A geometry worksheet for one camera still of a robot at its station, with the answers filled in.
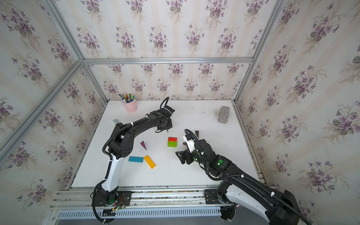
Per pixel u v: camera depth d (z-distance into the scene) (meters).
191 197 0.75
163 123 0.76
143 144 0.92
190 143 0.67
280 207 0.40
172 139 0.94
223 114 1.08
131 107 1.10
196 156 0.65
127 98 1.07
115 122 1.03
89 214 0.69
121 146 0.56
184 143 0.93
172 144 0.92
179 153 0.67
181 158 0.67
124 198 0.72
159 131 0.84
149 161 0.87
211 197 0.73
